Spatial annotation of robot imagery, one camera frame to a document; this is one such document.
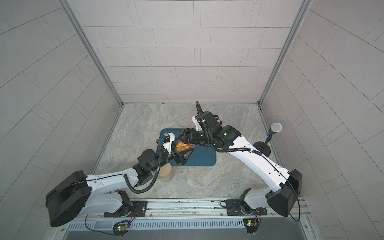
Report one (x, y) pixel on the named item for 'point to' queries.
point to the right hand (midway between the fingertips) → (185, 139)
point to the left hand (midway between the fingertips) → (191, 145)
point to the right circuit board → (251, 224)
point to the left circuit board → (121, 228)
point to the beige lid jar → (166, 173)
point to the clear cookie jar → (180, 146)
